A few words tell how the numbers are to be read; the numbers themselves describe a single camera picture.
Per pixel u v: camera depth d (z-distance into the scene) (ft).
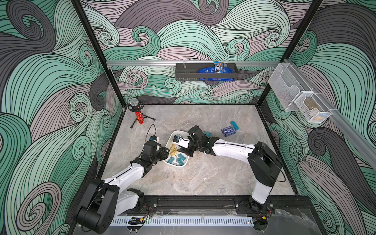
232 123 3.51
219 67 2.95
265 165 1.52
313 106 2.18
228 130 3.33
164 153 2.55
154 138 2.61
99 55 2.95
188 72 3.12
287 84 2.55
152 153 2.27
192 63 2.98
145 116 3.54
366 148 1.65
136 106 2.82
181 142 2.44
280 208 2.40
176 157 2.95
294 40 2.71
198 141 2.21
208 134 3.36
